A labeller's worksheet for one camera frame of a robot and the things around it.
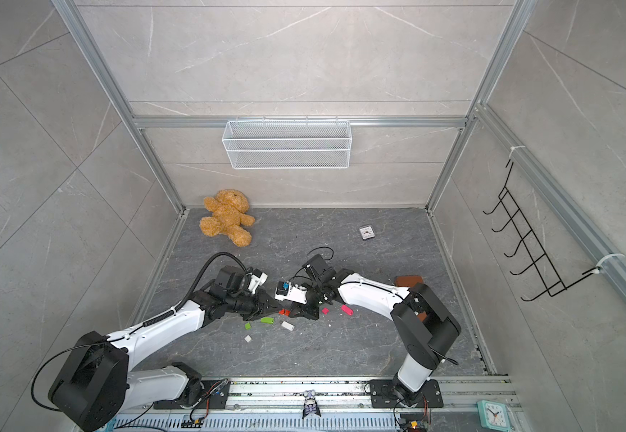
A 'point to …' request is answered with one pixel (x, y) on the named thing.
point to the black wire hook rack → (553, 283)
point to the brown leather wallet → (408, 281)
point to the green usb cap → (247, 326)
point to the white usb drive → (288, 326)
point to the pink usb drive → (347, 310)
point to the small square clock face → (367, 233)
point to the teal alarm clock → (494, 415)
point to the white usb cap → (247, 338)
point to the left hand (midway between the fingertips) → (285, 305)
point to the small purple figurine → (310, 405)
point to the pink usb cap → (325, 310)
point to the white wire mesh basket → (287, 145)
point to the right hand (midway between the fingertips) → (296, 309)
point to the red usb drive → (284, 311)
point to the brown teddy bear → (228, 209)
